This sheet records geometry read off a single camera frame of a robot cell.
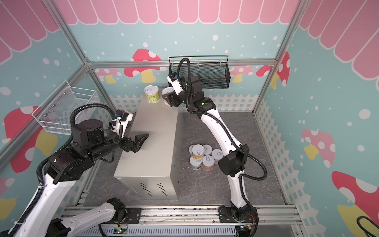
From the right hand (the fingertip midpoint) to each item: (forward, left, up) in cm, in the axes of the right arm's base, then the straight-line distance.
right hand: (168, 91), depth 74 cm
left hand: (-24, +10, -2) cm, 27 cm away
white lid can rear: (-13, -22, -35) cm, 43 cm away
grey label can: (-23, -13, -36) cm, 45 cm away
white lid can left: (-14, -10, -34) cm, 38 cm away
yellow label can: (-18, -15, -29) cm, 37 cm away
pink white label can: (-17, -27, -36) cm, 48 cm away
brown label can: (-21, -21, -36) cm, 47 cm away
